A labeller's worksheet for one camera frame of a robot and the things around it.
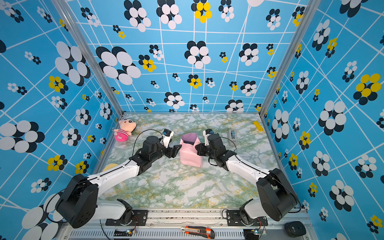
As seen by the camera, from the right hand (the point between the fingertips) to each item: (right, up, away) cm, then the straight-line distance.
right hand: (197, 146), depth 86 cm
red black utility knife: (+2, -38, -16) cm, 41 cm away
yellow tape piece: (+46, +12, +26) cm, 54 cm away
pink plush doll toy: (-49, +12, +19) cm, 54 cm away
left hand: (-11, +3, -1) cm, 12 cm away
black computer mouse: (+45, -36, -17) cm, 60 cm away
